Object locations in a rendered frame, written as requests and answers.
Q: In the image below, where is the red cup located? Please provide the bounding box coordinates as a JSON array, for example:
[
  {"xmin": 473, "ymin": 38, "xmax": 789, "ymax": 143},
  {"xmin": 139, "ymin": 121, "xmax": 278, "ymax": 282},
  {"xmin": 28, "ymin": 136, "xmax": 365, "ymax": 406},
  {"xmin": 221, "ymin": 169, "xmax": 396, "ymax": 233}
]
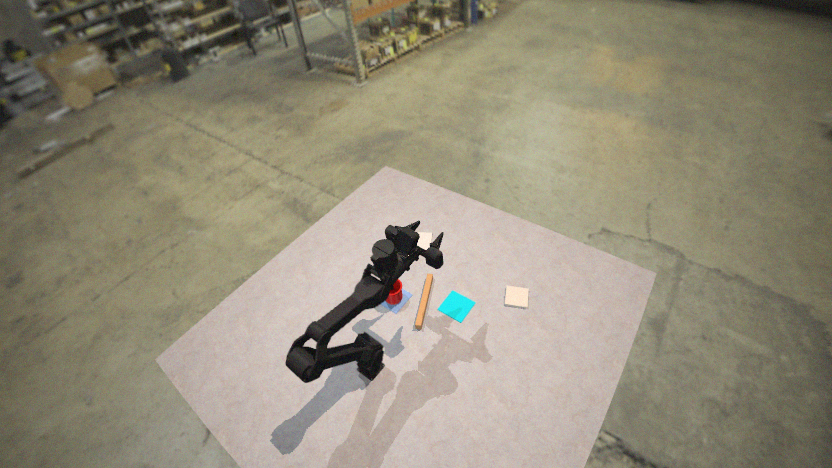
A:
[{"xmin": 386, "ymin": 279, "xmax": 403, "ymax": 305}]

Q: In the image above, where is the tan wooden bar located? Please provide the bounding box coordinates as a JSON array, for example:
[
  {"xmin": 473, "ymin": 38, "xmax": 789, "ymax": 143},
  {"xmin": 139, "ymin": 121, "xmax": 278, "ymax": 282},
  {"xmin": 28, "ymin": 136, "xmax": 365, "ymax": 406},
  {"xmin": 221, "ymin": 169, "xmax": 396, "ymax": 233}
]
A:
[{"xmin": 415, "ymin": 274, "xmax": 433, "ymax": 329}]

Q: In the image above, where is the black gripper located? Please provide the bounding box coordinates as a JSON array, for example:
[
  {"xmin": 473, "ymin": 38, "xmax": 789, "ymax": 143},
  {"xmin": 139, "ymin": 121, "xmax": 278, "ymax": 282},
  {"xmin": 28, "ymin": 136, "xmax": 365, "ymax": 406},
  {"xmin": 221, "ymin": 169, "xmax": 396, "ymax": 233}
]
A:
[{"xmin": 385, "ymin": 221, "xmax": 444, "ymax": 271}]

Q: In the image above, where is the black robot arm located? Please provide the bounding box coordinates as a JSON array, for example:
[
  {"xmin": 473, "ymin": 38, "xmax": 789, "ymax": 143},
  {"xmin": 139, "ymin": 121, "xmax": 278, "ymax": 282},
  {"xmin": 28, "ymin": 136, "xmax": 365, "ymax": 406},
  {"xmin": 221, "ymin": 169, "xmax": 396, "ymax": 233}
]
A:
[{"xmin": 285, "ymin": 226, "xmax": 420, "ymax": 383}]

